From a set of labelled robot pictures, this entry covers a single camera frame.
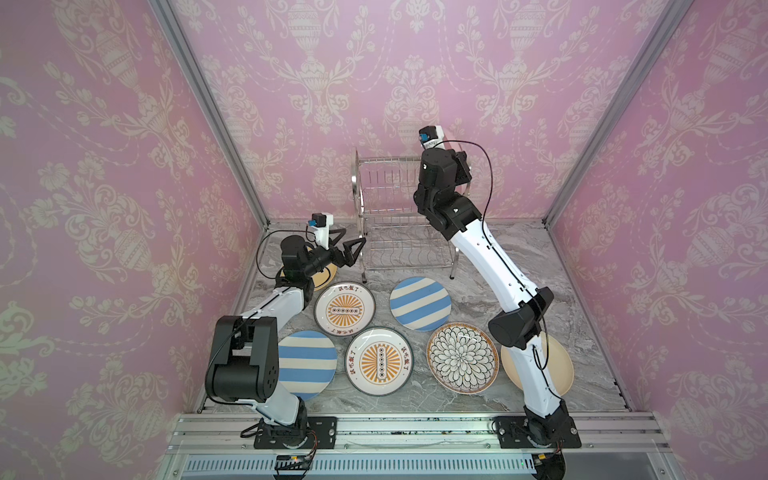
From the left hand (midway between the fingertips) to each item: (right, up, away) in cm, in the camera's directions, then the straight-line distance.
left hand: (355, 237), depth 84 cm
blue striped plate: (+20, -21, +14) cm, 32 cm away
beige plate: (+57, -36, -1) cm, 67 cm away
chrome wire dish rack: (+11, +2, +33) cm, 35 cm away
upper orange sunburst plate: (-5, -23, +13) cm, 27 cm away
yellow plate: (-9, -11, -3) cm, 15 cm away
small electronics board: (-14, -56, -11) cm, 58 cm away
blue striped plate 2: (-14, -36, +2) cm, 39 cm away
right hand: (+29, +19, -11) cm, 37 cm away
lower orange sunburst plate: (+7, -35, +2) cm, 36 cm away
